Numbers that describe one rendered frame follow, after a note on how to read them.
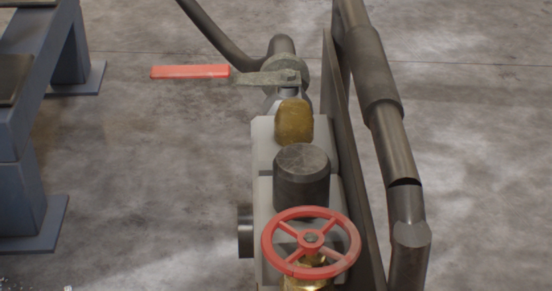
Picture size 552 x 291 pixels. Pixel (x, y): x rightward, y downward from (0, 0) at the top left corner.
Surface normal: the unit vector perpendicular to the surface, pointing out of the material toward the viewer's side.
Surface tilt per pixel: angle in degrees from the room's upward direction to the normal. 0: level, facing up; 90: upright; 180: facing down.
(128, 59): 0
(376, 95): 26
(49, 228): 0
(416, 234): 12
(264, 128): 0
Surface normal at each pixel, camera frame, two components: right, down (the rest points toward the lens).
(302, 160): 0.00, -0.81
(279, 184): -0.76, 0.38
